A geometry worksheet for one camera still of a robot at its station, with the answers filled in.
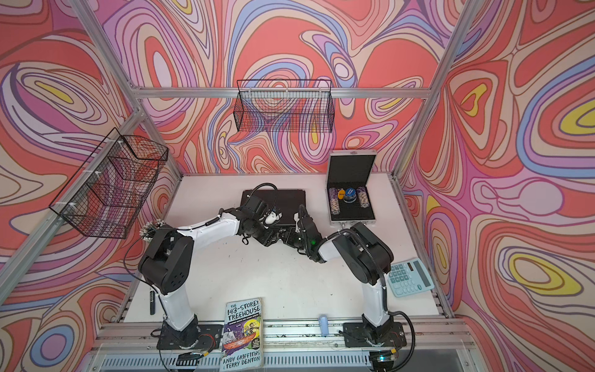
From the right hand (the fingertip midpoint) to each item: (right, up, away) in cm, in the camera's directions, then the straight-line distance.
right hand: (280, 240), depth 95 cm
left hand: (-2, +2, -2) cm, 4 cm away
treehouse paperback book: (-10, -26, -25) cm, 37 cm away
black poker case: (+2, +16, +6) cm, 17 cm away
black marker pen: (-44, -19, -15) cm, 50 cm away
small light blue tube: (+16, -22, -21) cm, 35 cm away
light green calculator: (+49, -11, -11) cm, 51 cm away
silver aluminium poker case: (+31, +18, +13) cm, 38 cm away
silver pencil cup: (-45, +6, -15) cm, 48 cm away
